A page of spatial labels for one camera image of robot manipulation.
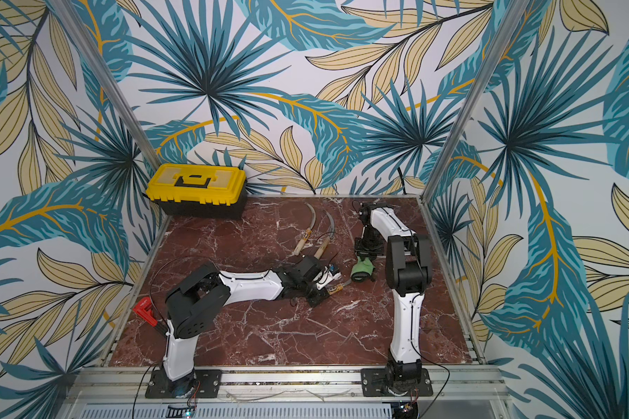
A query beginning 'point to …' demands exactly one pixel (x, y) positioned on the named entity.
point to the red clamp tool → (144, 309)
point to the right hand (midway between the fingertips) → (366, 260)
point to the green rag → (365, 265)
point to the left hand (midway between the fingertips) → (325, 295)
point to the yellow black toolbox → (203, 190)
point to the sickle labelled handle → (306, 236)
